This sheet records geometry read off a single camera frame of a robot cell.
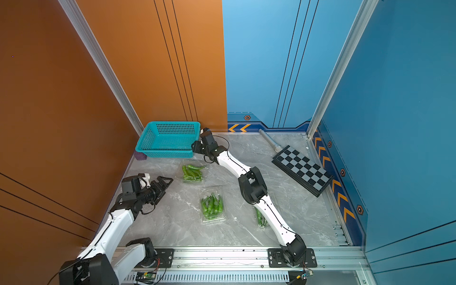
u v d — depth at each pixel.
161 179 0.77
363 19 0.72
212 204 0.85
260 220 0.82
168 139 1.16
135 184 0.67
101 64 0.86
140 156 1.05
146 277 0.72
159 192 0.74
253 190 0.67
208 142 0.82
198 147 0.92
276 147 1.09
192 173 0.96
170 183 0.79
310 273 0.69
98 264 0.40
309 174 0.96
